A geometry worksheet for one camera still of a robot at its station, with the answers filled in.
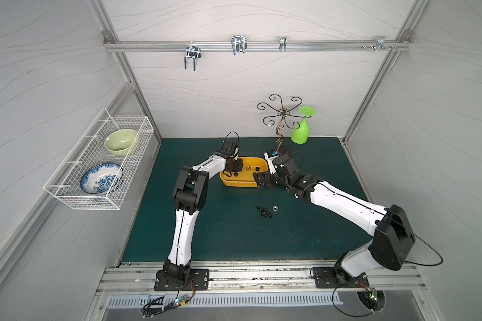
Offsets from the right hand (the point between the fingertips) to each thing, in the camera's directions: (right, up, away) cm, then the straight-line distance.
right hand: (264, 171), depth 83 cm
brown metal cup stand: (+10, +26, +6) cm, 28 cm away
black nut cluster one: (-2, -18, +10) cm, 20 cm away
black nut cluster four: (+3, -21, +7) cm, 22 cm away
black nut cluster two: (+1, -18, +8) cm, 20 cm away
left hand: (-11, +2, +23) cm, 26 cm away
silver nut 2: (+6, -18, +9) cm, 21 cm away
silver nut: (-6, +1, +25) cm, 26 cm away
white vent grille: (-16, -45, -12) cm, 49 cm away
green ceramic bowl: (-54, +12, -11) cm, 56 cm away
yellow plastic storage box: (-8, -5, +21) cm, 23 cm away
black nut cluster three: (0, -20, +7) cm, 21 cm away
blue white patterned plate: (-55, -1, -19) cm, 58 cm away
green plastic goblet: (+18, +18, +9) cm, 27 cm away
